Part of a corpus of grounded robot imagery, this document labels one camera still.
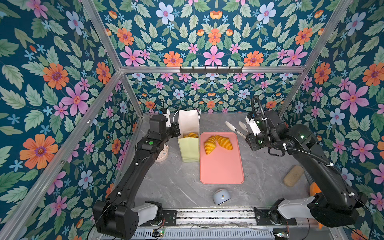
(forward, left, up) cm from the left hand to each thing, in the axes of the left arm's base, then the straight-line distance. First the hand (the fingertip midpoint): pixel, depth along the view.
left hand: (181, 120), depth 74 cm
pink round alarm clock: (-3, +14, -28) cm, 31 cm away
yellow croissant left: (+1, -16, -26) cm, 31 cm away
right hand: (-14, -31, +2) cm, 34 cm away
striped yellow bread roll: (+5, -4, -20) cm, 21 cm away
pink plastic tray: (-8, -22, -32) cm, 40 cm away
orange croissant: (+3, -25, -27) cm, 37 cm away
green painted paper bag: (+8, -3, -10) cm, 14 cm away
